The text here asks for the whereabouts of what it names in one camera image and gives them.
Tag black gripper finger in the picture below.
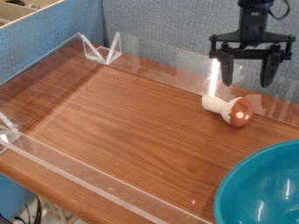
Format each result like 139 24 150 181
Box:
221 52 234 86
261 53 281 88

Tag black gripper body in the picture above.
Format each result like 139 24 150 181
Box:
210 30 297 60

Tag brown toy mushroom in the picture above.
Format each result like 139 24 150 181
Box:
202 95 256 128

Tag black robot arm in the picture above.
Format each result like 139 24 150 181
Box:
210 0 297 88

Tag blue bowl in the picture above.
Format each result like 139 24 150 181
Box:
214 139 299 224

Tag clear acrylic back barrier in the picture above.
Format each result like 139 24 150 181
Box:
106 32 299 127

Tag clear acrylic barrier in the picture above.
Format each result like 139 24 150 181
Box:
0 112 213 224
106 32 299 127

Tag clear acrylic front barrier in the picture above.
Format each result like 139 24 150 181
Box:
0 112 213 224

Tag wooden shelf box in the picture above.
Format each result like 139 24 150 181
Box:
0 0 66 29

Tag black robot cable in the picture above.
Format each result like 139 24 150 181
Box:
269 0 293 21

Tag clear acrylic corner bracket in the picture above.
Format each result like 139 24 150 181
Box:
81 31 123 65

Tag black floor cables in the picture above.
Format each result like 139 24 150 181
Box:
0 195 45 224

